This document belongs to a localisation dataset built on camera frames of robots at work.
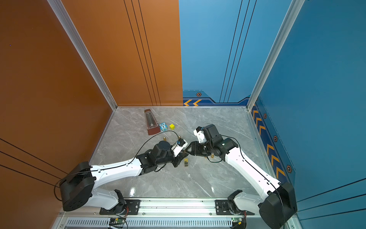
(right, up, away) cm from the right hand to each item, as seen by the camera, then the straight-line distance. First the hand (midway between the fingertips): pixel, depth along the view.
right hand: (189, 150), depth 75 cm
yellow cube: (-12, +11, +30) cm, 35 cm away
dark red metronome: (-26, +12, +24) cm, 37 cm away
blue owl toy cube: (-19, +11, +30) cm, 37 cm away
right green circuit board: (+24, -35, -3) cm, 42 cm away
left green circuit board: (-36, -35, -3) cm, 51 cm away
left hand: (-1, -1, +4) cm, 4 cm away
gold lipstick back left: (-16, +4, +19) cm, 25 cm away
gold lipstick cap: (+10, +2, -17) cm, 20 cm away
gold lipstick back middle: (-7, +4, +27) cm, 28 cm away
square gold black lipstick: (-2, -9, +9) cm, 13 cm away
